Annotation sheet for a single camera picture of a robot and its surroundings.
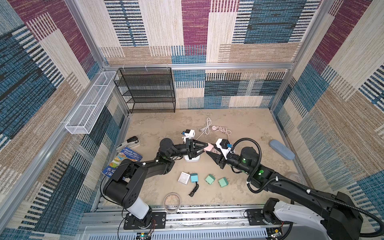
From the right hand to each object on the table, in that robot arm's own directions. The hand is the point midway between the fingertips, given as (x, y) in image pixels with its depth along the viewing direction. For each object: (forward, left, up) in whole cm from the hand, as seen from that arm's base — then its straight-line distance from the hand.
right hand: (209, 150), depth 73 cm
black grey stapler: (+19, +49, -19) cm, 56 cm away
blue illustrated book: (+10, +49, -19) cm, 54 cm away
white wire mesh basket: (+20, +58, +12) cm, 63 cm away
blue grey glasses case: (+10, -48, -21) cm, 53 cm away
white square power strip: (+6, +8, -21) cm, 23 cm away
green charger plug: (-6, -1, -21) cm, 22 cm away
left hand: (-1, +1, +3) cm, 3 cm away
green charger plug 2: (-8, -8, -21) cm, 24 cm away
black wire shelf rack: (+53, +40, -4) cm, 66 cm away
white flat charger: (-6, +13, -20) cm, 25 cm away
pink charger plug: (0, 0, +3) cm, 3 cm away
